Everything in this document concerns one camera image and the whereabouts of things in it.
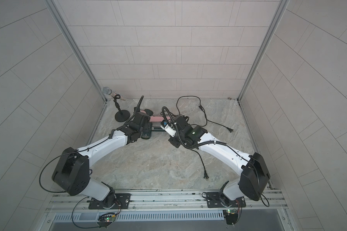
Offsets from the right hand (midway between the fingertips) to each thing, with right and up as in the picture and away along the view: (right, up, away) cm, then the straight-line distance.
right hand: (171, 136), depth 79 cm
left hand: (-17, +8, +11) cm, 22 cm away
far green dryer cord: (+39, +1, +19) cm, 44 cm away
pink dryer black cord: (+20, -22, +1) cm, 29 cm away
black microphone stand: (-38, +10, +26) cm, 47 cm away
